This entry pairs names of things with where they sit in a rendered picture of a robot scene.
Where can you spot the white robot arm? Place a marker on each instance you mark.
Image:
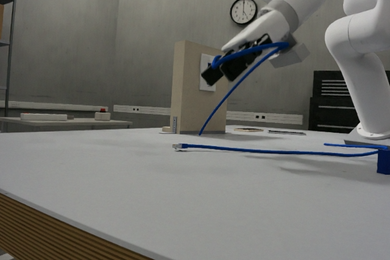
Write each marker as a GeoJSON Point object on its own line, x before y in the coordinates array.
{"type": "Point", "coordinates": [352, 41]}

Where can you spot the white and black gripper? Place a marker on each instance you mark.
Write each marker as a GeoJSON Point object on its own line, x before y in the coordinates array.
{"type": "Point", "coordinates": [269, 27]}

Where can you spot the beige mounting board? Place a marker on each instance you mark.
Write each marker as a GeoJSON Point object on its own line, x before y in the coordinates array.
{"type": "Point", "coordinates": [192, 106]}

